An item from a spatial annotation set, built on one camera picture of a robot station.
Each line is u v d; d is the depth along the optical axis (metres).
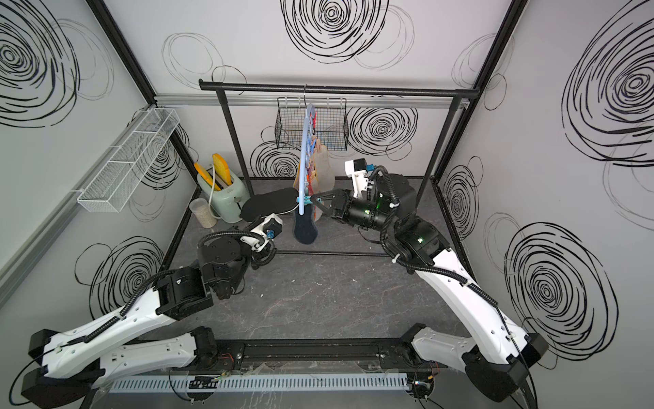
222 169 0.97
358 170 0.53
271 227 0.51
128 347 0.52
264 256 0.57
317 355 0.75
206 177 0.94
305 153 0.55
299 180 0.54
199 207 0.97
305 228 0.75
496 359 0.37
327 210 0.56
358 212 0.51
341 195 0.52
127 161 0.79
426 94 0.55
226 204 0.94
